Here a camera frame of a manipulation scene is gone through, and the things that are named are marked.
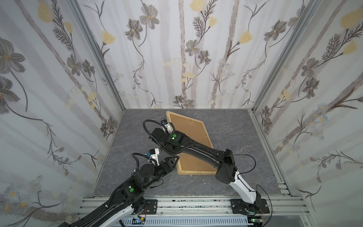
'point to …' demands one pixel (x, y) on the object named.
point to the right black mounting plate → (239, 206)
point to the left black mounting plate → (151, 206)
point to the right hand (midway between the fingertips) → (168, 132)
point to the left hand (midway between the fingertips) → (175, 158)
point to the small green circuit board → (135, 222)
